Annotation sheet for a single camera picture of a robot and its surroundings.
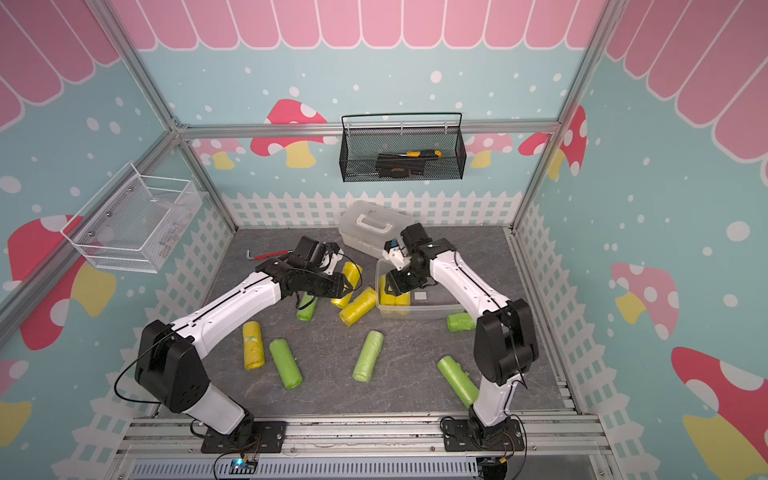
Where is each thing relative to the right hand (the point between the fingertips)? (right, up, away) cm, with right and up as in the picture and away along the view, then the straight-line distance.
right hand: (395, 286), depth 87 cm
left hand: (-14, -1, -3) cm, 14 cm away
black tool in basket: (0, +36, +4) cm, 36 cm away
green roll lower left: (-31, -22, -2) cm, 38 cm away
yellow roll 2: (-3, -4, +7) cm, 9 cm away
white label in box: (+8, -4, +13) cm, 16 cm away
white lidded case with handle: (-10, +20, +19) cm, 29 cm away
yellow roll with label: (-12, +4, -2) cm, 13 cm away
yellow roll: (-13, -8, +6) cm, 17 cm away
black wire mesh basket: (-11, +43, +8) cm, 45 cm away
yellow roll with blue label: (+3, -5, +9) cm, 11 cm away
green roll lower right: (+17, -25, -5) cm, 31 cm away
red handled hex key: (-48, +9, +26) cm, 56 cm away
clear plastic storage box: (+13, -6, +13) cm, 19 cm away
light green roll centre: (-8, -20, -2) cm, 21 cm away
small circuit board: (-38, -43, -14) cm, 59 cm away
